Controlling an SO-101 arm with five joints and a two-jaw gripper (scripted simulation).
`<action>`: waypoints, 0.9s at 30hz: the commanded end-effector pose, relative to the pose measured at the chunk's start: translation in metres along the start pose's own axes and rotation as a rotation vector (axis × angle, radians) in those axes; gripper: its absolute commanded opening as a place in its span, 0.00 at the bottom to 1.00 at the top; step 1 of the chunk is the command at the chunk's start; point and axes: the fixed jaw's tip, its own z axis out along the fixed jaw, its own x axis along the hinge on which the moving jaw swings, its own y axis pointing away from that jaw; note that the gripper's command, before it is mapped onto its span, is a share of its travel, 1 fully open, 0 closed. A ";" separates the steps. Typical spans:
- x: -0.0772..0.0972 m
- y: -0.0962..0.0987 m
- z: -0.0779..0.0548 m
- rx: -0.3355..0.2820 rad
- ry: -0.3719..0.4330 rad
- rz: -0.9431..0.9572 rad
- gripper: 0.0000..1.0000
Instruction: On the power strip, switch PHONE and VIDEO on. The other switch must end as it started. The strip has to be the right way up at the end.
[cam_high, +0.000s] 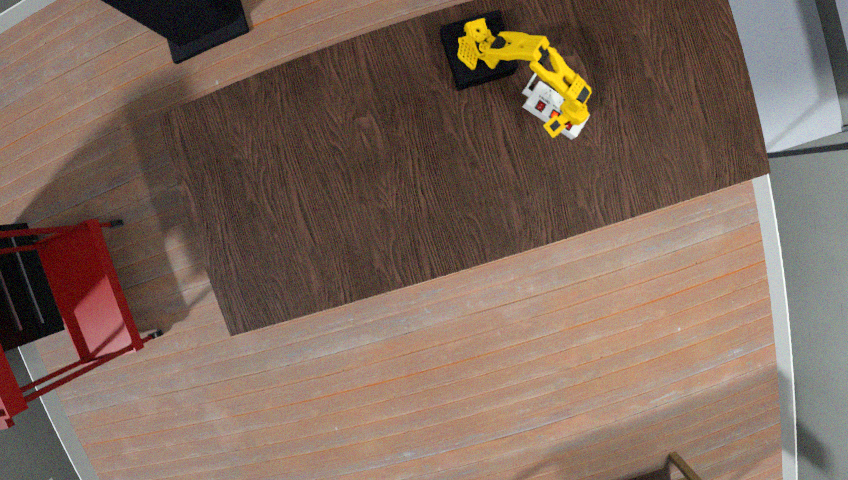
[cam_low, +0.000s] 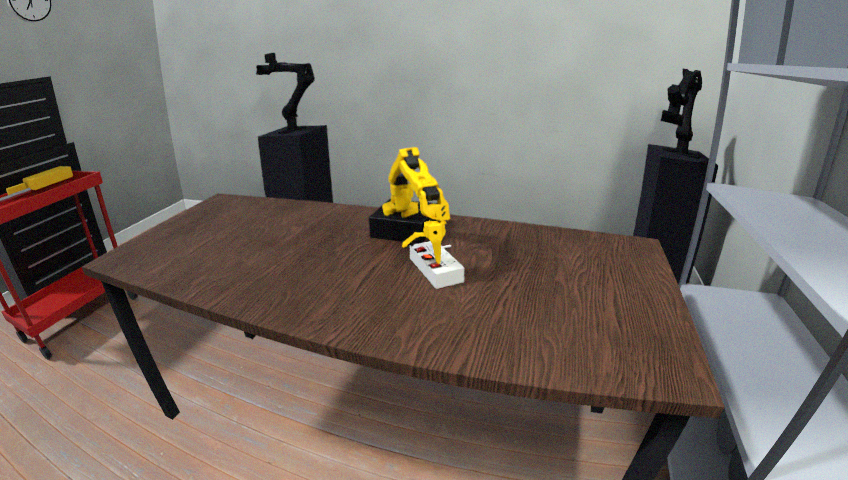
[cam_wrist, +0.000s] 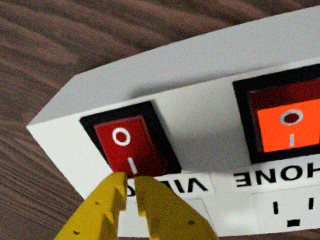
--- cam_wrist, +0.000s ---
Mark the white power strip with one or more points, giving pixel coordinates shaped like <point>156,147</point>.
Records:
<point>228,120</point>

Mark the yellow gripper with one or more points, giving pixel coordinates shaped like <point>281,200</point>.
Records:
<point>168,216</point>

